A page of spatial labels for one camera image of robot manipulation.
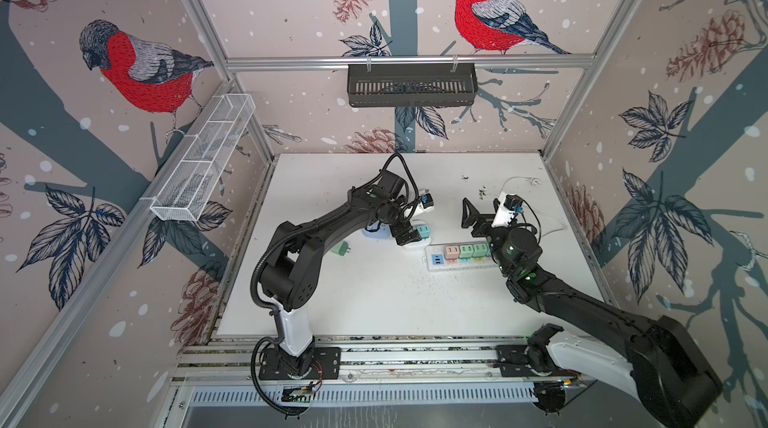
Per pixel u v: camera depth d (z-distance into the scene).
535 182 1.10
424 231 0.90
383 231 0.78
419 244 0.90
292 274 0.48
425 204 0.78
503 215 0.68
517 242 0.60
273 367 0.73
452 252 0.86
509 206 0.66
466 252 0.86
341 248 0.93
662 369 0.41
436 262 0.88
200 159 0.77
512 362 0.73
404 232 0.79
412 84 1.04
